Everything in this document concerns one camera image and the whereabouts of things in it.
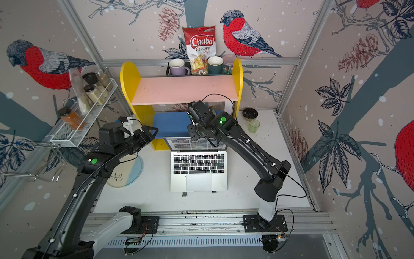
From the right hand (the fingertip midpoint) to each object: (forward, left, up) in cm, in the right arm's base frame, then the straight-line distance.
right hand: (192, 129), depth 71 cm
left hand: (-2, +15, +3) cm, 16 cm away
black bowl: (+36, -34, -26) cm, 56 cm away
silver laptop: (-12, -2, -12) cm, 17 cm away
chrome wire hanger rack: (-15, +51, +4) cm, 53 cm away
